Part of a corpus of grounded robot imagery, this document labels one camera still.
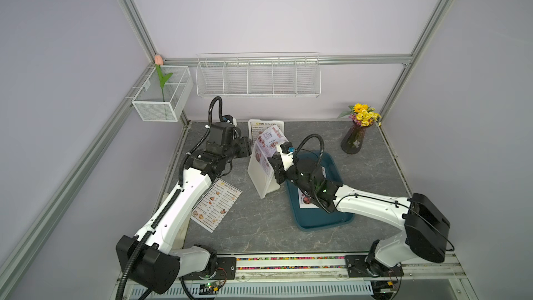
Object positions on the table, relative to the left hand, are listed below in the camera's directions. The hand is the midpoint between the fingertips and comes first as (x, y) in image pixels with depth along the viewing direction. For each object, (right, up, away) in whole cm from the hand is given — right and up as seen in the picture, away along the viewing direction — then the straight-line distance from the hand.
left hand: (245, 143), depth 76 cm
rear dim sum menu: (+3, +7, +18) cm, 19 cm away
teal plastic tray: (+25, -31, +7) cm, 40 cm away
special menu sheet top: (+9, +1, +3) cm, 9 cm away
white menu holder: (+5, -11, +8) cm, 15 cm away
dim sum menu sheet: (-15, -27, +13) cm, 34 cm away
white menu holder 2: (+3, +10, +17) cm, 21 cm away
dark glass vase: (+49, +1, +25) cm, 56 cm away
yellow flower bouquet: (+49, +12, +13) cm, 52 cm away
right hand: (+9, -5, -1) cm, 10 cm away
